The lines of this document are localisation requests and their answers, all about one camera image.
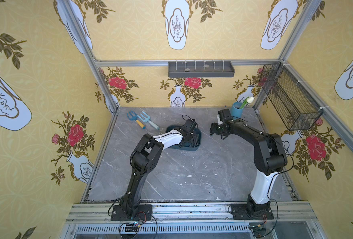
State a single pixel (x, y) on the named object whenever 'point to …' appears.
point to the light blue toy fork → (146, 118)
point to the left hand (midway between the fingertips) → (191, 136)
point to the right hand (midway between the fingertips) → (209, 130)
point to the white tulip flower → (248, 100)
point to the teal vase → (235, 110)
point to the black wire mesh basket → (295, 105)
